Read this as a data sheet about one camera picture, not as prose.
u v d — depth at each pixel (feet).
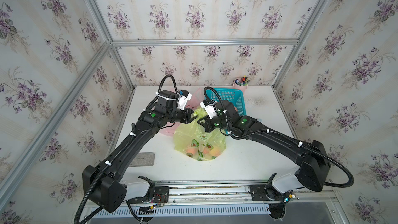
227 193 2.45
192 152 2.66
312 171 1.32
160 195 2.36
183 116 2.09
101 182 1.22
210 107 2.22
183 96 2.17
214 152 2.63
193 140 2.50
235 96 3.53
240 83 3.61
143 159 2.68
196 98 2.27
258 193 2.40
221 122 2.10
